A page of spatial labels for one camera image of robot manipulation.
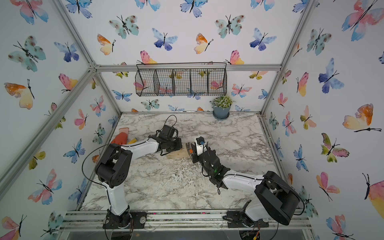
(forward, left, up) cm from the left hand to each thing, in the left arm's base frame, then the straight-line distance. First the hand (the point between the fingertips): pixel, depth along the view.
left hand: (184, 147), depth 97 cm
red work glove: (+9, +45, -2) cm, 46 cm away
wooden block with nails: (-5, +2, +1) cm, 5 cm away
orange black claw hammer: (-9, -5, +15) cm, 18 cm away
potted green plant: (+27, -27, +9) cm, 39 cm away
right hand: (-7, -6, +16) cm, 19 cm away
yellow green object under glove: (+6, +35, -1) cm, 35 cm away
